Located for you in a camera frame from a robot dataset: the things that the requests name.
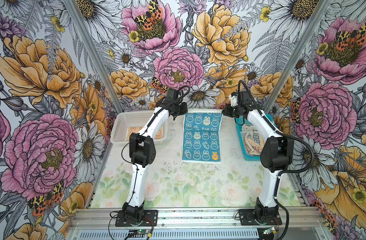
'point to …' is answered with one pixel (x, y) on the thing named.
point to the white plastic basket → (125, 123)
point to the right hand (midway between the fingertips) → (224, 114)
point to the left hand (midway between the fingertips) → (186, 113)
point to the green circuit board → (143, 231)
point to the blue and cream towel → (201, 142)
